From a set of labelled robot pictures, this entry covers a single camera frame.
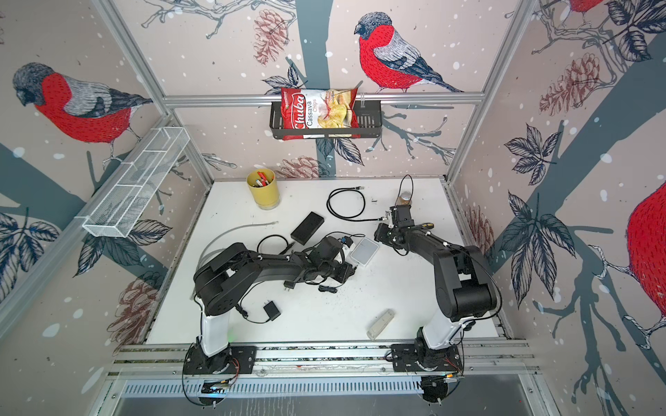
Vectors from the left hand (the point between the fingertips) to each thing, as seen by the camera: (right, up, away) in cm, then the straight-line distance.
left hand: (355, 274), depth 89 cm
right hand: (+9, +12, +8) cm, 17 cm away
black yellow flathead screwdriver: (+30, +16, +12) cm, 36 cm away
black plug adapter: (-23, -4, -1) cm, 23 cm away
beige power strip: (+7, -13, -11) cm, 18 cm away
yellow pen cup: (-35, +31, +12) cm, 48 cm away
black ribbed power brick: (-19, +15, +12) cm, 27 cm away
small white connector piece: (+10, +26, +26) cm, 38 cm away
